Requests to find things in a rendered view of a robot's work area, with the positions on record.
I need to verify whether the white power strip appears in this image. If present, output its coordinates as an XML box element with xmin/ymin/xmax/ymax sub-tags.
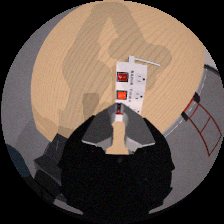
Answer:
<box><xmin>115</xmin><ymin>56</ymin><xmax>160</xmax><ymax>115</ymax></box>

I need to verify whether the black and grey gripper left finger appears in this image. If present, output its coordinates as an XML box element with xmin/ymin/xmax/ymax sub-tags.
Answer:
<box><xmin>57</xmin><ymin>102</ymin><xmax>119</xmax><ymax>169</ymax></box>

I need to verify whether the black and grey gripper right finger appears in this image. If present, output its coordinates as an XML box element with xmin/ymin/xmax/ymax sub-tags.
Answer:
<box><xmin>119</xmin><ymin>103</ymin><xmax>175</xmax><ymax>171</ymax></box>

